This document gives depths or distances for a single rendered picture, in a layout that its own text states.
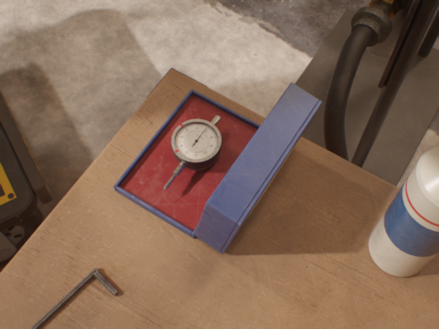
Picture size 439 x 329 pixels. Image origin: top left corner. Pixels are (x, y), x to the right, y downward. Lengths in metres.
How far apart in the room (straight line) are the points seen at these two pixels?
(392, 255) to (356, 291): 0.06
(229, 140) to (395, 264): 0.23
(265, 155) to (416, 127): 0.79
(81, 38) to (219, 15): 0.34
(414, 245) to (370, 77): 0.83
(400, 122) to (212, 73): 0.43
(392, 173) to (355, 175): 0.56
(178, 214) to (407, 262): 0.25
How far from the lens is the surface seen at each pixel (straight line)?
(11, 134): 0.93
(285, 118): 0.57
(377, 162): 1.25
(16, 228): 1.10
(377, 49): 1.08
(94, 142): 1.26
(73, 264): 0.65
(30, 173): 0.88
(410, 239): 0.56
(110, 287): 0.63
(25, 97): 1.37
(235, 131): 0.69
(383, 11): 0.88
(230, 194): 0.53
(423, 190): 0.50
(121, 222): 0.66
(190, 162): 0.64
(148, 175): 0.67
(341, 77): 0.81
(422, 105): 1.35
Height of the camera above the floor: 1.07
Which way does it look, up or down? 62 degrees down
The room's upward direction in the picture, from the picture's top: straight up
